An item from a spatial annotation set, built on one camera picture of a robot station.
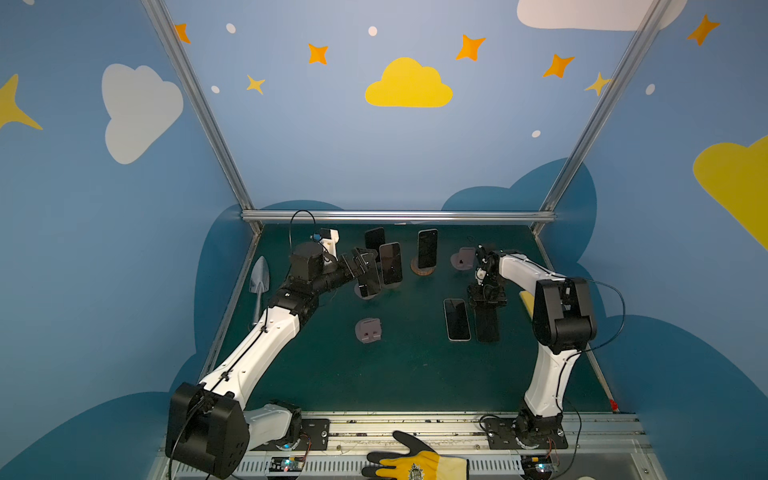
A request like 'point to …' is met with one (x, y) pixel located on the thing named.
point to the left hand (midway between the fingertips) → (372, 259)
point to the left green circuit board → (286, 464)
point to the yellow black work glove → (422, 463)
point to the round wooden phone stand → (420, 271)
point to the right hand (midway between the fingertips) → (484, 302)
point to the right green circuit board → (537, 466)
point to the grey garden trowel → (259, 283)
